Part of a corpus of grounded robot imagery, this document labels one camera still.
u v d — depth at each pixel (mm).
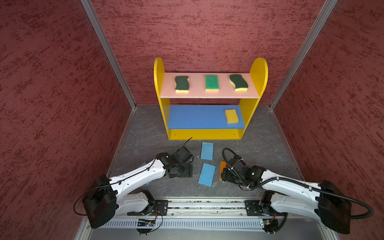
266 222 715
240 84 728
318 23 759
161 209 736
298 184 476
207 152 942
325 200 420
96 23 760
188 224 775
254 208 741
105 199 394
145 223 720
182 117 950
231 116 945
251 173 595
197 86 734
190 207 759
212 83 726
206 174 849
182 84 720
